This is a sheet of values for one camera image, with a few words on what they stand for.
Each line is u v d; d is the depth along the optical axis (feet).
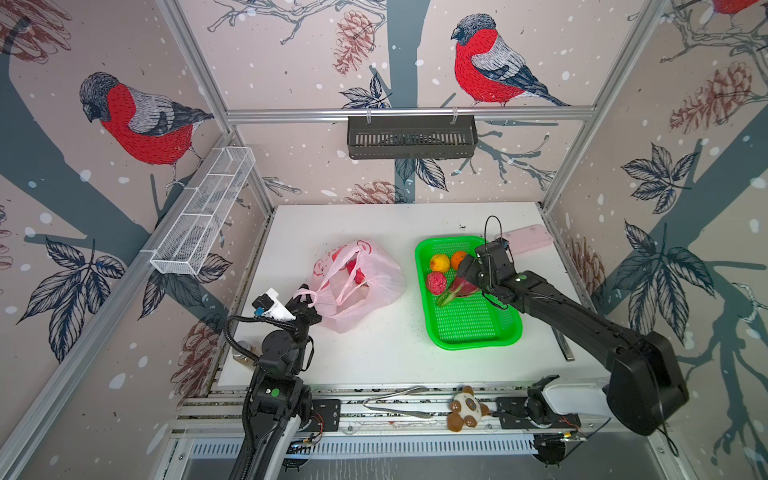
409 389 2.55
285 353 1.81
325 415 2.41
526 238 3.59
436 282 3.02
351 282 2.67
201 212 2.56
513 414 2.40
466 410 2.38
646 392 1.33
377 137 3.50
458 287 2.97
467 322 2.95
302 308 2.16
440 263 3.17
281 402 1.86
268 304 2.07
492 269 2.12
